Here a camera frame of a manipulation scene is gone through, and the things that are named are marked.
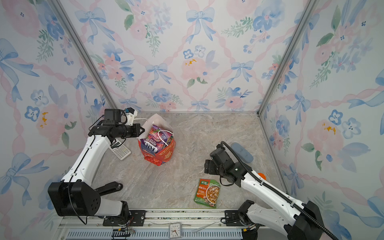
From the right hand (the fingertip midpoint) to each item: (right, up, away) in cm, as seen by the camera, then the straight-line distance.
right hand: (210, 164), depth 80 cm
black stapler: (-54, -13, 0) cm, 55 cm away
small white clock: (-17, -28, -11) cm, 35 cm away
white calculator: (-56, +4, +18) cm, 59 cm away
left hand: (-35, +19, 0) cm, 40 cm away
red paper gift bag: (-24, +6, -2) cm, 25 cm away
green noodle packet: (-1, -16, +2) cm, 16 cm away
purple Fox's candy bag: (-28, +13, 0) cm, 31 cm away
